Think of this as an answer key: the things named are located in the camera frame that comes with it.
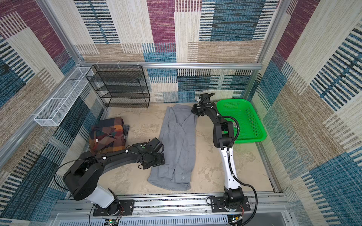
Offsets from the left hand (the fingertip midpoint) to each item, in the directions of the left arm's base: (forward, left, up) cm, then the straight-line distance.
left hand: (160, 164), depth 88 cm
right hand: (+40, -22, +4) cm, 46 cm away
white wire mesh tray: (+13, +50, +33) cm, 61 cm away
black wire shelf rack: (+56, +33, +16) cm, 67 cm away
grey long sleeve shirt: (+21, -11, +2) cm, 24 cm away
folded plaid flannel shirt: (+15, +34, +10) cm, 38 cm away
